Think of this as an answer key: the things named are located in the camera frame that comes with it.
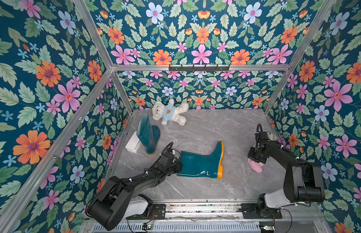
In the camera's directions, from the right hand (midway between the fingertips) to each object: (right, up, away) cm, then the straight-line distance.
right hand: (255, 157), depth 91 cm
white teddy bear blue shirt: (-57, +31, +17) cm, 67 cm away
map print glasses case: (+16, +12, +10) cm, 22 cm away
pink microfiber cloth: (-1, -5, -5) cm, 7 cm away
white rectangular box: (-79, +8, +3) cm, 79 cm away
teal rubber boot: (-29, -4, -6) cm, 30 cm away
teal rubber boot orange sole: (-66, +15, -7) cm, 68 cm away
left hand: (-45, -4, -2) cm, 46 cm away
